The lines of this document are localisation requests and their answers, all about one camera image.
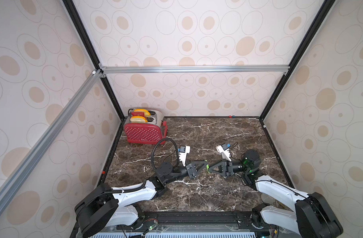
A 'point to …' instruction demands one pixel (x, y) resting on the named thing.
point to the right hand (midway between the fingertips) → (210, 175)
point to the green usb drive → (207, 167)
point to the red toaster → (150, 132)
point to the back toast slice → (147, 113)
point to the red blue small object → (232, 116)
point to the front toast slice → (138, 119)
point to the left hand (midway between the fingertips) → (210, 169)
